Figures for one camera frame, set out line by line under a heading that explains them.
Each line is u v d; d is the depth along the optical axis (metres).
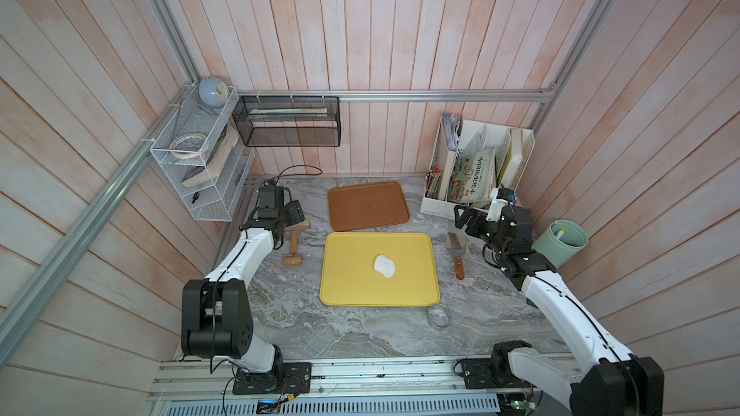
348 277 0.90
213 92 0.82
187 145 0.75
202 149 0.70
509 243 0.60
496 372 0.68
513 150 0.91
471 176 0.98
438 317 0.84
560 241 0.84
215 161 0.79
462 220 0.73
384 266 0.93
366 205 1.10
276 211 0.68
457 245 1.16
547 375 0.51
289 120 1.03
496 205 0.70
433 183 0.98
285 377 0.73
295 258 0.94
